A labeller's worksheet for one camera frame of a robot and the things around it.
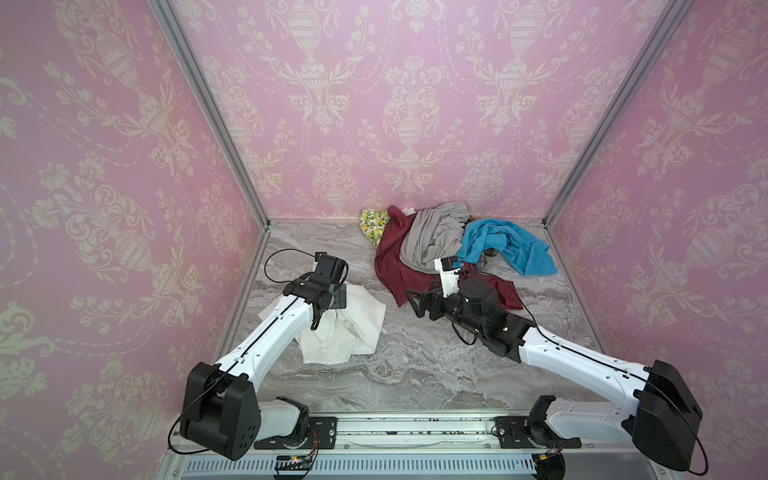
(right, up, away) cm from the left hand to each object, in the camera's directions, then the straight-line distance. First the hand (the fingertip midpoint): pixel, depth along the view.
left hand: (323, 294), depth 85 cm
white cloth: (+5, -11, +2) cm, 12 cm away
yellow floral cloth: (+13, +23, +27) cm, 38 cm away
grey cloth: (+33, +18, +18) cm, 42 cm away
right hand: (+26, +3, -9) cm, 28 cm away
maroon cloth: (+23, +4, +15) cm, 28 cm away
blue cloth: (+68, +11, +21) cm, 73 cm away
